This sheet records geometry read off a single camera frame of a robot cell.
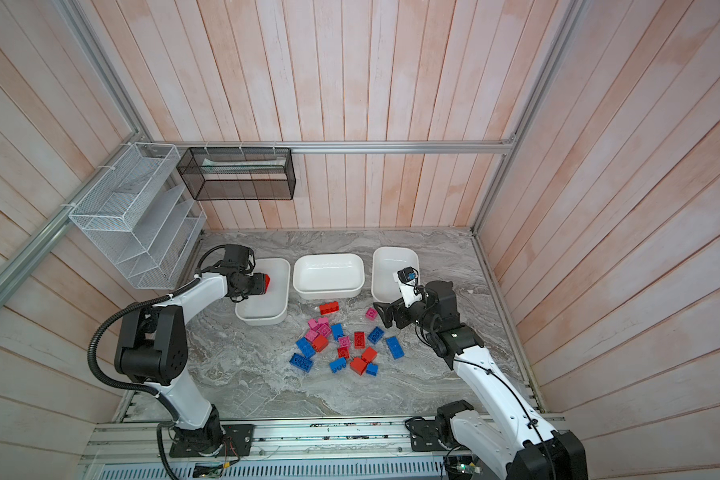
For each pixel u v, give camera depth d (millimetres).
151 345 485
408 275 674
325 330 920
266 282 1013
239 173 1050
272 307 981
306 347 879
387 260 1069
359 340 903
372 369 836
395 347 877
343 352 870
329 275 1069
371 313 950
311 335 902
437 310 598
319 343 896
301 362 853
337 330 909
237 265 762
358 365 849
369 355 861
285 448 730
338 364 859
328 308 955
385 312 700
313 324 920
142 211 728
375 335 903
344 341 894
